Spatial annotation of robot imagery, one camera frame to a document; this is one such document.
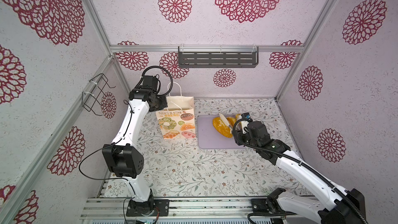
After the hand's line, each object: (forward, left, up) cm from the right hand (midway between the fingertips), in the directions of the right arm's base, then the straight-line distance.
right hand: (236, 128), depth 79 cm
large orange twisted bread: (+10, +6, -15) cm, 19 cm away
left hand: (+10, +40, +4) cm, 41 cm away
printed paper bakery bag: (+6, +31, -2) cm, 32 cm away
